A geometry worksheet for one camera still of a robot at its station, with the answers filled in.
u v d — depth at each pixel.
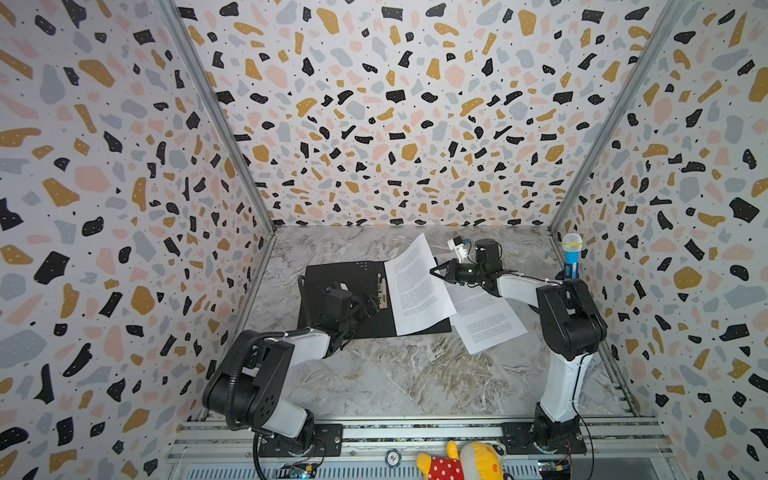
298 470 0.70
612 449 0.75
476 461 0.65
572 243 0.82
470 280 0.87
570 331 0.53
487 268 0.82
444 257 1.14
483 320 0.96
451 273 0.88
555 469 0.72
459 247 0.92
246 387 0.44
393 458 0.72
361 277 1.07
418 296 0.97
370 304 0.85
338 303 0.72
